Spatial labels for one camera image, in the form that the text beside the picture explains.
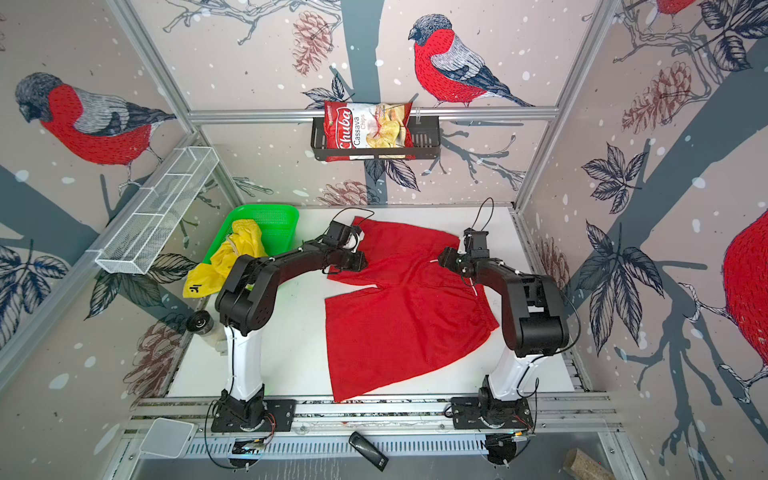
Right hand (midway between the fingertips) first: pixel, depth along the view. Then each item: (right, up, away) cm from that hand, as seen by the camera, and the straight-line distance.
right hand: (443, 261), depth 98 cm
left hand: (-27, 0, +1) cm, 27 cm away
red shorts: (-9, -14, -8) cm, 18 cm away
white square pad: (-71, -39, -29) cm, 86 cm away
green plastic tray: (-62, +12, +15) cm, 65 cm away
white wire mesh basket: (-80, +12, -24) cm, 85 cm away
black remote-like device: (-23, -39, -32) cm, 56 cm away
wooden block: (+24, -41, -35) cm, 59 cm away
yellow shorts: (-75, -4, -8) cm, 75 cm away
